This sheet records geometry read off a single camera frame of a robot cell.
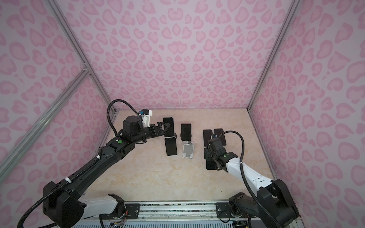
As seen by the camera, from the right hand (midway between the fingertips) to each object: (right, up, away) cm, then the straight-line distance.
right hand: (210, 150), depth 87 cm
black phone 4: (+8, +10, +18) cm, 22 cm away
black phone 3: (0, +8, +18) cm, 20 cm away
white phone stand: (-14, -1, +4) cm, 14 cm away
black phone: (-15, +10, +17) cm, 25 cm away
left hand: (-26, +16, -13) cm, 33 cm away
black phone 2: (-24, +2, +1) cm, 24 cm away
